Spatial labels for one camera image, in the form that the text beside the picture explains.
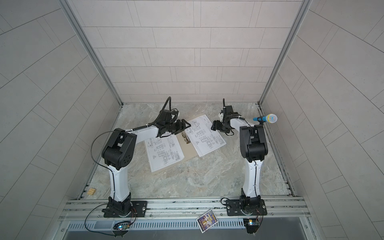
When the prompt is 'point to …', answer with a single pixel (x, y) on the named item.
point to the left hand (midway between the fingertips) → (191, 124)
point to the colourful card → (207, 220)
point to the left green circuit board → (122, 225)
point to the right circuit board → (251, 225)
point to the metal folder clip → (187, 141)
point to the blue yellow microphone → (271, 118)
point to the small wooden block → (91, 191)
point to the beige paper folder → (187, 149)
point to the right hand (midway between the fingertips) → (216, 127)
